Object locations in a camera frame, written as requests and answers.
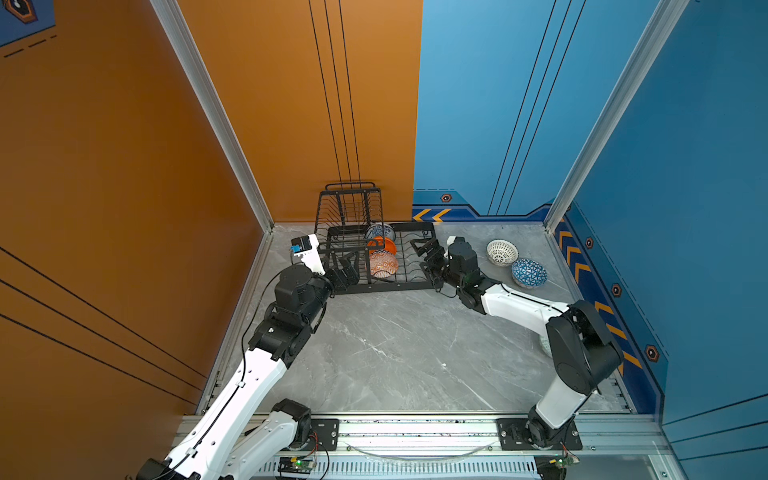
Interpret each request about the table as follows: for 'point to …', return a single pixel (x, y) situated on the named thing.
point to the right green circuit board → (562, 462)
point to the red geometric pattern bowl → (382, 264)
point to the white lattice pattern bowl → (502, 252)
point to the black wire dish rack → (349, 224)
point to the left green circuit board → (303, 464)
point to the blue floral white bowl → (382, 229)
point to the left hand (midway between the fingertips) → (347, 253)
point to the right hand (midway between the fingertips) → (411, 251)
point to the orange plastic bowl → (381, 243)
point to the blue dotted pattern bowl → (529, 274)
